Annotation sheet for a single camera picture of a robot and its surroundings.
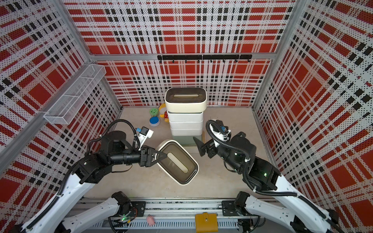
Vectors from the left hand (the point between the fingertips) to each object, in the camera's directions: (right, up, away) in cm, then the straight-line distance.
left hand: (164, 155), depth 60 cm
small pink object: (-9, -34, +9) cm, 36 cm away
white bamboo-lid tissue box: (+8, +9, +17) cm, 21 cm away
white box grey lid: (+7, +16, +11) cm, 21 cm away
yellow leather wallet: (+18, -35, +9) cm, 41 cm away
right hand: (+18, +10, -2) cm, 20 cm away
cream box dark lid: (+6, -4, 0) cm, 7 cm away
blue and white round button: (-19, +14, +51) cm, 56 cm away
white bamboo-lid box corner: (+8, +13, +18) cm, 24 cm away
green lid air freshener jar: (-19, +21, +51) cm, 59 cm away
